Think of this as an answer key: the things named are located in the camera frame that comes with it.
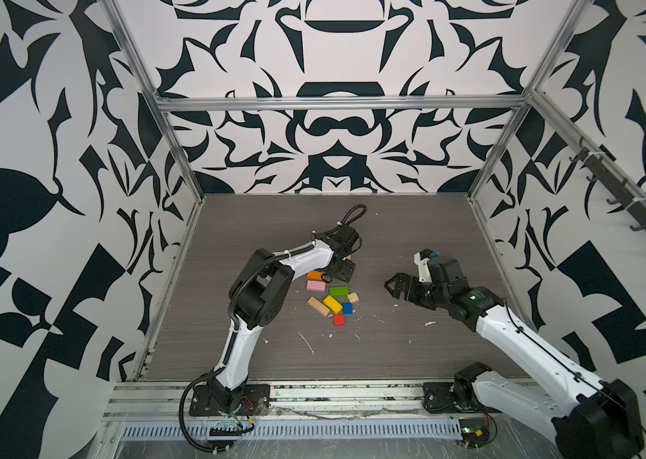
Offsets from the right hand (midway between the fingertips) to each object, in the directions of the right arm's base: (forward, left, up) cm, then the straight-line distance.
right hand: (397, 286), depth 81 cm
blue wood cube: (-1, +13, -13) cm, 18 cm away
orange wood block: (+9, +24, -10) cm, 27 cm away
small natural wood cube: (+2, +11, -12) cm, 17 cm away
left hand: (+13, +15, -11) cm, 22 cm away
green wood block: (+4, +16, -11) cm, 19 cm away
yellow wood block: (0, +18, -11) cm, 21 cm away
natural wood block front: (+1, +23, -12) cm, 26 cm away
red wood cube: (-4, +16, -14) cm, 22 cm away
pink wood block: (+6, +23, -11) cm, 26 cm away
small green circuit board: (-32, -16, -14) cm, 39 cm away
